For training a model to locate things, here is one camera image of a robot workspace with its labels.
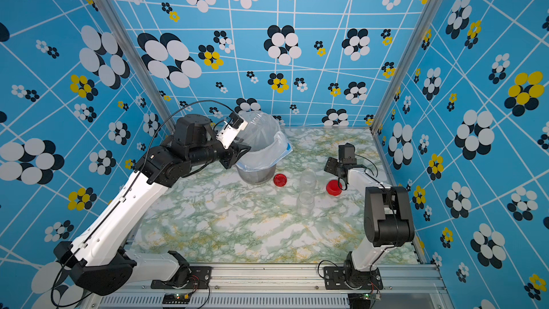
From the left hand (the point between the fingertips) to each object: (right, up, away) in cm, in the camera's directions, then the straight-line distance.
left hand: (248, 140), depth 65 cm
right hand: (+36, -10, +32) cm, 50 cm away
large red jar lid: (+34, -21, +29) cm, 49 cm away
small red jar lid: (+10, -18, +34) cm, 39 cm away
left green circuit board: (-26, -54, +7) cm, 60 cm away
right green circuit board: (+37, -52, +4) cm, 64 cm away
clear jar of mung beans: (+21, -16, +22) cm, 34 cm away
